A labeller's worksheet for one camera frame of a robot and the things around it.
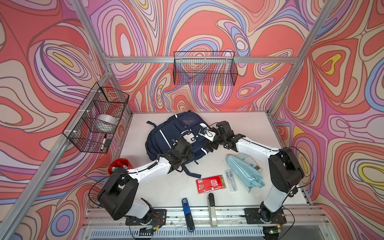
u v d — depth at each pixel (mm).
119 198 426
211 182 840
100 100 774
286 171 470
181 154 664
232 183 840
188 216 731
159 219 721
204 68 964
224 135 704
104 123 704
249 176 842
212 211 730
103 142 719
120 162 801
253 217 730
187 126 1007
